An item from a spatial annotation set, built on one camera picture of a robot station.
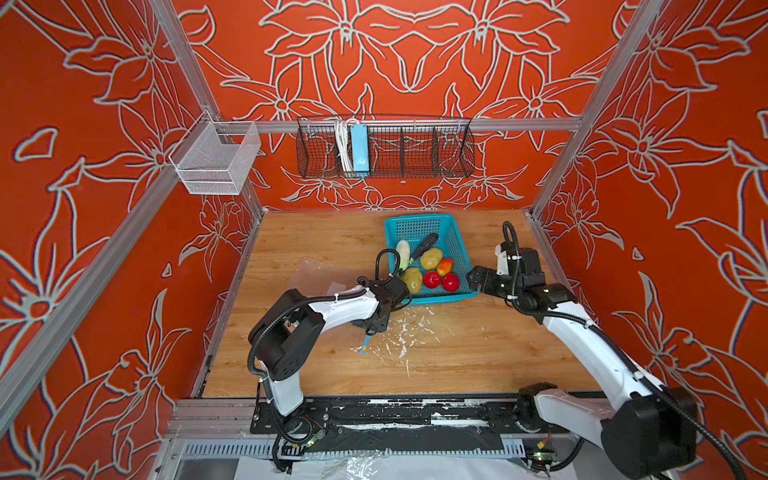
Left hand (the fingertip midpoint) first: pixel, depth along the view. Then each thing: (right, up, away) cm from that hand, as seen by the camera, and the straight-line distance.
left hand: (372, 320), depth 89 cm
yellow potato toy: (+20, +18, +11) cm, 29 cm away
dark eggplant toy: (+19, +23, +15) cm, 33 cm away
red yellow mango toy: (+24, +16, +8) cm, 30 cm away
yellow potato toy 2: (+13, +13, +5) cm, 19 cm away
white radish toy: (+11, +20, +12) cm, 26 cm away
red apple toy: (+19, +12, +4) cm, 23 cm away
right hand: (+30, +15, -7) cm, 34 cm away
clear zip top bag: (-18, +12, +11) cm, 24 cm away
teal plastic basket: (+28, +25, +16) cm, 41 cm away
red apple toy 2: (+25, +11, +4) cm, 28 cm away
